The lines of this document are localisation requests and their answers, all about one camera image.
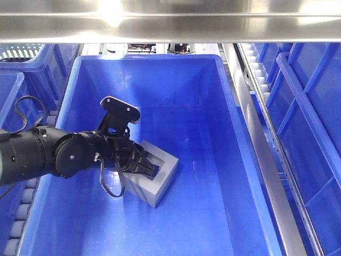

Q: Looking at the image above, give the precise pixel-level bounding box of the steel rack with white rollers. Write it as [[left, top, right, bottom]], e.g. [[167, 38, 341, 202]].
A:
[[0, 0, 341, 256]]

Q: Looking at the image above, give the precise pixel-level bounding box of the large blue plastic bin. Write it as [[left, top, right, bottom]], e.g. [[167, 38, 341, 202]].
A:
[[18, 54, 283, 256]]

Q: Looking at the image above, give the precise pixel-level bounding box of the black cable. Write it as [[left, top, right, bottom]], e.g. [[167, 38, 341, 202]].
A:
[[14, 95, 49, 134], [99, 153, 126, 198]]

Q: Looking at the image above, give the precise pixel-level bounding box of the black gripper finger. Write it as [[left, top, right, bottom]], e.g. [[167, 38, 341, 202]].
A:
[[123, 165, 155, 182], [135, 149, 160, 174]]

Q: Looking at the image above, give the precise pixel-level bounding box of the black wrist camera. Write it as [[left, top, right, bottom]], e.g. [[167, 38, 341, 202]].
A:
[[100, 95, 141, 135]]

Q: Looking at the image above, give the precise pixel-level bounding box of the pale teal slotted basket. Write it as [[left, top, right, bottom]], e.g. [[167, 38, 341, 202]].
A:
[[0, 44, 43, 61]]

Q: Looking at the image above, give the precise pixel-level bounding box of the grey block with square hole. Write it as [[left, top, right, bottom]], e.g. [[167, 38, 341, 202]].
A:
[[117, 140, 179, 209]]

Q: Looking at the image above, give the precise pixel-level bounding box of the black device with cables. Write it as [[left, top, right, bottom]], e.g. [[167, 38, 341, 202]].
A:
[[127, 42, 197, 56]]

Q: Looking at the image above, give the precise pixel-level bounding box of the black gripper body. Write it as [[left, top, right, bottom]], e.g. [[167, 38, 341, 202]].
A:
[[106, 137, 142, 171]]

